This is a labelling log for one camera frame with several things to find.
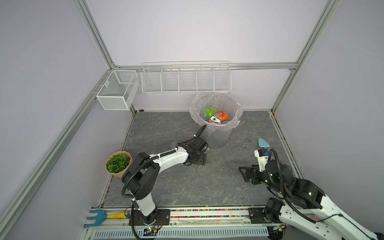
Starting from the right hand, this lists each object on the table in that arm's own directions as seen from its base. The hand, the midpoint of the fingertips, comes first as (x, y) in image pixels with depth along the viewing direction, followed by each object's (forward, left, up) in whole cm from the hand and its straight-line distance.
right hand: (246, 168), depth 69 cm
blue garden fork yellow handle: (-17, +71, -19) cm, 75 cm away
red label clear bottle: (+30, +12, +2) cm, 32 cm away
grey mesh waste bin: (+22, +12, -8) cm, 26 cm away
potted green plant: (+7, +67, -7) cm, 67 cm away
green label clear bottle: (+36, +17, 0) cm, 39 cm away
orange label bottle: (+35, +7, -1) cm, 36 cm away
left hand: (+12, +22, -16) cm, 29 cm away
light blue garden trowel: (+26, -20, -18) cm, 37 cm away
